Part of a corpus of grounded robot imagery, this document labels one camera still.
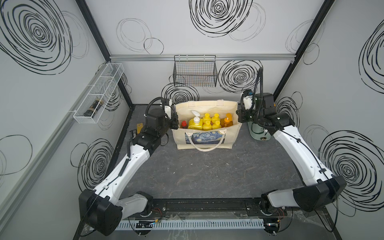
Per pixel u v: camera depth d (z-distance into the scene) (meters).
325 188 0.38
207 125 0.81
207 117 0.85
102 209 0.37
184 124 0.85
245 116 0.65
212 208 0.76
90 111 0.67
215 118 0.84
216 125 0.81
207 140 0.84
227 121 0.83
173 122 0.66
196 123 0.82
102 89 0.73
